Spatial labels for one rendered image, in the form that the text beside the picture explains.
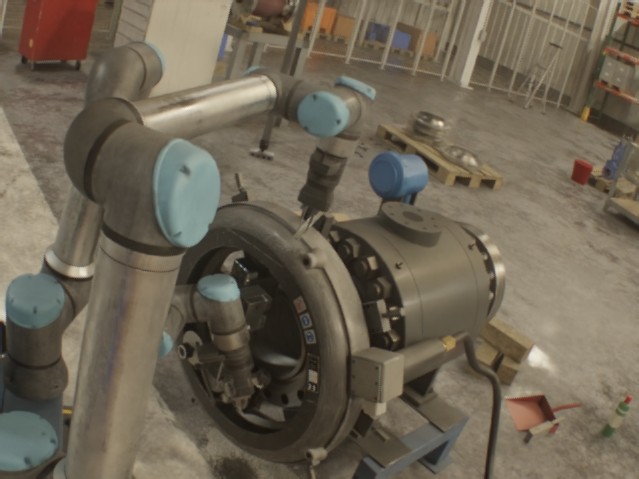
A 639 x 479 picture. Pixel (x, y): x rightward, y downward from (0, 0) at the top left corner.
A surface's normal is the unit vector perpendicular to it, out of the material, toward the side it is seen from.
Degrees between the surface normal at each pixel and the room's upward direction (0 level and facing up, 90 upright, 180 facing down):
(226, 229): 90
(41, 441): 5
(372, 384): 90
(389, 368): 67
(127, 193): 82
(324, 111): 92
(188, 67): 90
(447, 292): 52
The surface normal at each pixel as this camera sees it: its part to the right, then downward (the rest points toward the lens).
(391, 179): -0.72, 0.11
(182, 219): 0.91, 0.26
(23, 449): 0.18, -0.91
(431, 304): 0.68, -0.12
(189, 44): 0.57, 0.47
